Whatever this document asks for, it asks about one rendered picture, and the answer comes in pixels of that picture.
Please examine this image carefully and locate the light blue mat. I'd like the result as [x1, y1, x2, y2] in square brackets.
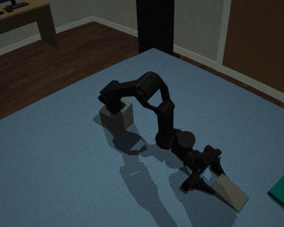
[0, 48, 284, 227]

